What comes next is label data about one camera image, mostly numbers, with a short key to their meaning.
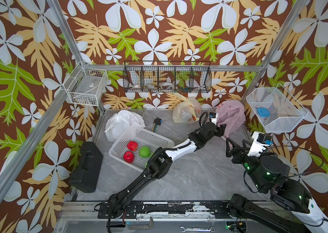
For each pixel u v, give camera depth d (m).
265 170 0.39
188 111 1.05
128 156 0.87
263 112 0.84
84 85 0.87
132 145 0.92
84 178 0.67
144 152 0.88
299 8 0.69
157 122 1.12
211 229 0.69
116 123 0.95
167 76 0.96
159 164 0.63
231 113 1.15
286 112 0.76
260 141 0.47
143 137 0.99
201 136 0.75
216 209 0.74
